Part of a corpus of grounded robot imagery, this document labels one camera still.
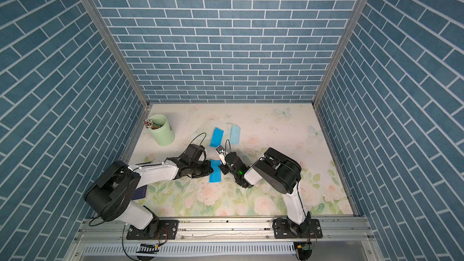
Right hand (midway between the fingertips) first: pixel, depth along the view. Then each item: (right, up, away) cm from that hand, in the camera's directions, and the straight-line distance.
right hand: (223, 157), depth 96 cm
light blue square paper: (+6, +12, +8) cm, 15 cm away
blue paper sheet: (-4, +10, +8) cm, 13 cm away
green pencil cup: (-30, +15, -7) cm, 35 cm away
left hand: (-2, -6, -7) cm, 9 cm away
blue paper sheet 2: (-3, -8, -8) cm, 12 cm away
